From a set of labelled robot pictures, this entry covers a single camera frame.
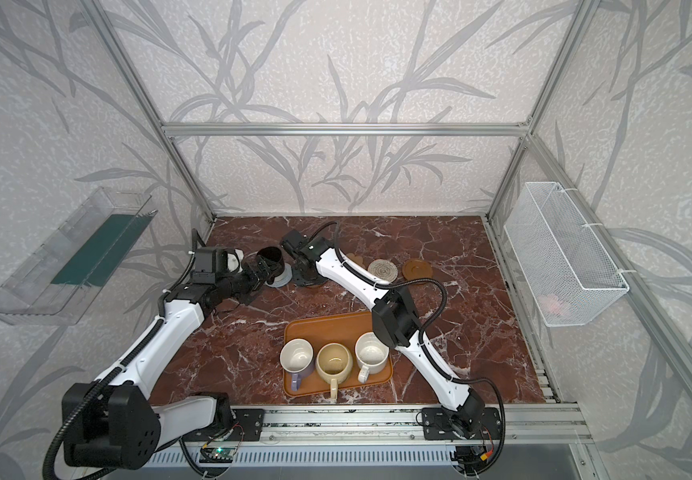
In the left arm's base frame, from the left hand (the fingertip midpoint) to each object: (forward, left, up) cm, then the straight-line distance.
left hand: (278, 265), depth 82 cm
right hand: (+5, -5, -11) cm, 13 cm away
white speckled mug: (-19, -26, -18) cm, 37 cm away
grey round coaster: (+6, +4, -17) cm, 18 cm away
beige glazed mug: (-21, -16, -17) cm, 32 cm away
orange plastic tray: (-11, -11, -19) cm, 24 cm away
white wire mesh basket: (-13, -67, +17) cm, 70 cm away
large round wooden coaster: (+12, -43, -19) cm, 49 cm away
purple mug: (-20, -5, -17) cm, 27 cm away
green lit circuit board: (-42, +11, -19) cm, 47 cm away
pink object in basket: (-12, -71, +3) cm, 72 cm away
